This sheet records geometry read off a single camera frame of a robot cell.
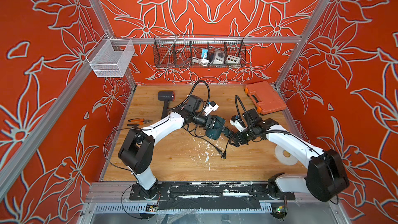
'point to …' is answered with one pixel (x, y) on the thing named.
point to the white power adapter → (218, 57)
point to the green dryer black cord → (224, 155)
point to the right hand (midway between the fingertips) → (232, 138)
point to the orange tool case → (264, 98)
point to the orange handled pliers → (137, 122)
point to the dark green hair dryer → (218, 128)
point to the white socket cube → (231, 59)
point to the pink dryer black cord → (217, 149)
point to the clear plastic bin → (110, 57)
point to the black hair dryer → (166, 96)
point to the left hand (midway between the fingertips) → (221, 127)
